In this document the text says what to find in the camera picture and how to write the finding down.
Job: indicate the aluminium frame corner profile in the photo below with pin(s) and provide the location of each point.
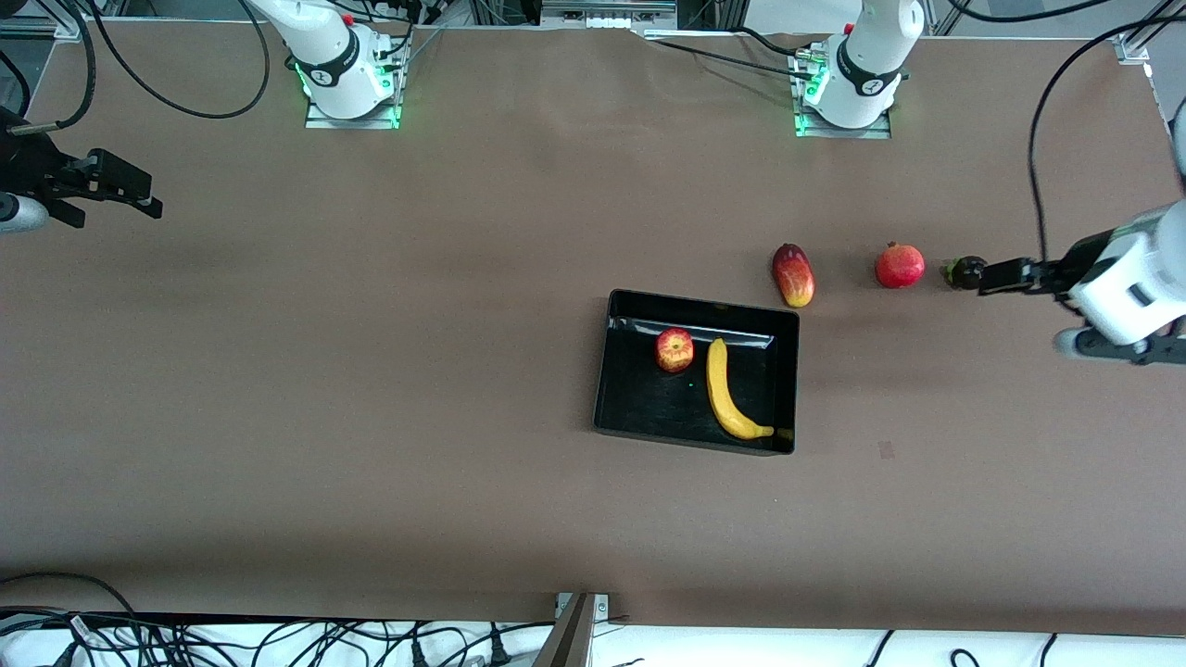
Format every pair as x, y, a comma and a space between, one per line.
1135, 48
69, 28

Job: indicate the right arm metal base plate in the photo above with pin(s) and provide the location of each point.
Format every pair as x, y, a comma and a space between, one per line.
371, 123

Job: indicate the dark purple mangosteen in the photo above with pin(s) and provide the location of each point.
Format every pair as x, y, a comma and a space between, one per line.
965, 273

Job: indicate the silver bracket plate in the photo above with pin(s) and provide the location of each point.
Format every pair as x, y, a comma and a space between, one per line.
602, 607

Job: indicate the white power strip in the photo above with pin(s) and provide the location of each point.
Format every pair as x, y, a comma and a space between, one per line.
607, 17

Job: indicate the red yellow mango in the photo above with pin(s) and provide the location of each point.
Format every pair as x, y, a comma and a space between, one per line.
793, 276

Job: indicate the grey metal post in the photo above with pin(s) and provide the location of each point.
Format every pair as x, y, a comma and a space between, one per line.
570, 639

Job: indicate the red yellow apple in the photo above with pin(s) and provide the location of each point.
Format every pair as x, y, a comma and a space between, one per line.
675, 350

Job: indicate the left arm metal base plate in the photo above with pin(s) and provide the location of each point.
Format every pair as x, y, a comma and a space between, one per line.
834, 132

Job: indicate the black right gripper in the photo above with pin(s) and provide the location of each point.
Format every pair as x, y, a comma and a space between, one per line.
30, 167

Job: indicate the black plastic box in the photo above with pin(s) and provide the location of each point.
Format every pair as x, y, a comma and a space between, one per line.
649, 408

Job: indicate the red pomegranate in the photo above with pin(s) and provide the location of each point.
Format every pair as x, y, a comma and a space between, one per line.
900, 267

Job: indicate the black power plug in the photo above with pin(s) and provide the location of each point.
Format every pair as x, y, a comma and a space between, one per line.
500, 651
419, 654

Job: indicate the yellow banana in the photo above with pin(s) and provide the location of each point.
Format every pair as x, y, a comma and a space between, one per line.
721, 389

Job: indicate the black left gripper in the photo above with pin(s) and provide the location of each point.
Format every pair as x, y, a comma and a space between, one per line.
1080, 259

